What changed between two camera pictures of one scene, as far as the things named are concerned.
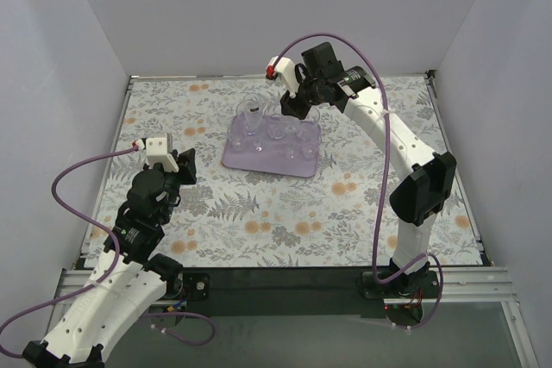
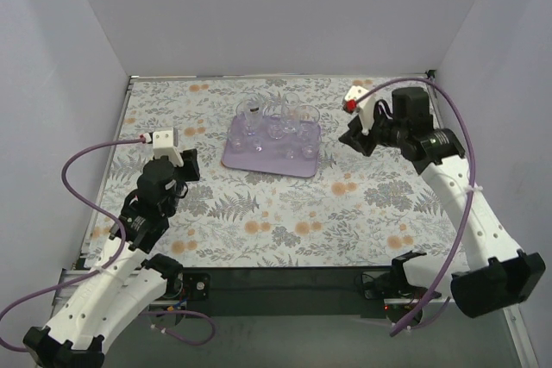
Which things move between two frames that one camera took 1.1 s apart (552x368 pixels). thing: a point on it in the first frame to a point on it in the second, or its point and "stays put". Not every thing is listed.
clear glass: [310, 126] stays put
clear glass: [310, 147] stays put
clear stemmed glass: [253, 113] stays put
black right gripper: [295, 103] to [358, 134]
